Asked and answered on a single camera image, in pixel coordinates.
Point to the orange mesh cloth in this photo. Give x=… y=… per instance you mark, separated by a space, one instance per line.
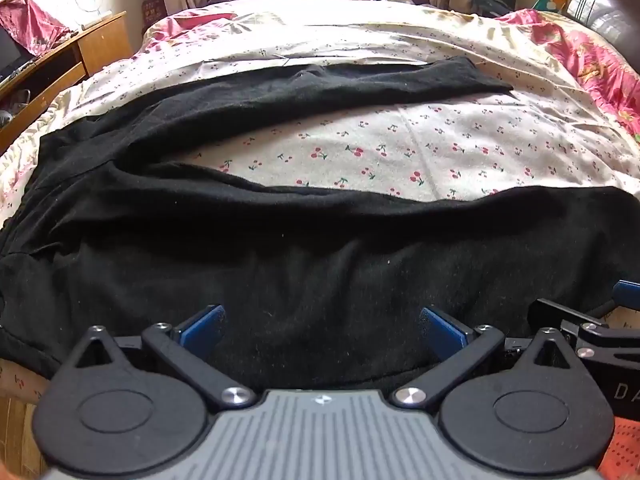
x=625 y=450

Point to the pink cloth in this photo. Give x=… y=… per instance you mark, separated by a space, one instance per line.
x=30 y=20

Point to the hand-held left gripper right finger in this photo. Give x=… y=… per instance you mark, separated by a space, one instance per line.
x=442 y=334

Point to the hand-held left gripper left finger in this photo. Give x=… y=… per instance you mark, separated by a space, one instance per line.
x=202 y=331

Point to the purple printed box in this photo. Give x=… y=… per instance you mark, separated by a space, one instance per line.
x=151 y=10

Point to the cherry print bed sheet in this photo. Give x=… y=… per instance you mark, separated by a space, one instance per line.
x=400 y=150

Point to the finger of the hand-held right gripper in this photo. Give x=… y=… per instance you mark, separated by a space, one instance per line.
x=627 y=293
x=565 y=312

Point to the wooden cabinet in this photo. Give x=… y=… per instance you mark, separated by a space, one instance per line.
x=105 y=40

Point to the dark brown headboard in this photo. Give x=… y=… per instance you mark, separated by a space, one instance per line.
x=610 y=5

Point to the black television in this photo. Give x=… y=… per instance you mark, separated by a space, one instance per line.
x=10 y=52

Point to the black pants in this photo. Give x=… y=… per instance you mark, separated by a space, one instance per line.
x=250 y=260

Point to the cream pink floral quilt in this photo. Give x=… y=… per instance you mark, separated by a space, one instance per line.
x=575 y=45

